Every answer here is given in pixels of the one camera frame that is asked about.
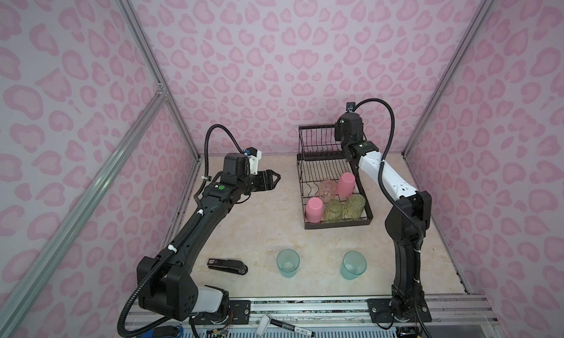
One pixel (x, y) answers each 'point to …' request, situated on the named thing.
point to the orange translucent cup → (327, 191)
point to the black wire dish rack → (322, 158)
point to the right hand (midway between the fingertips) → (350, 119)
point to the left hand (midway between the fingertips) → (274, 173)
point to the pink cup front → (313, 209)
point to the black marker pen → (266, 319)
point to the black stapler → (228, 265)
